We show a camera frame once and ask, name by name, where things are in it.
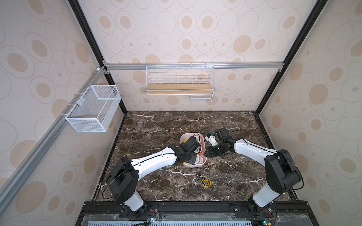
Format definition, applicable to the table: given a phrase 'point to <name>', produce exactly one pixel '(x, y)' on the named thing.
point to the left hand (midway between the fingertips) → (194, 157)
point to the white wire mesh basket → (93, 111)
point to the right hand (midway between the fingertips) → (205, 155)
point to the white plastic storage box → (185, 136)
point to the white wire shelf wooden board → (197, 81)
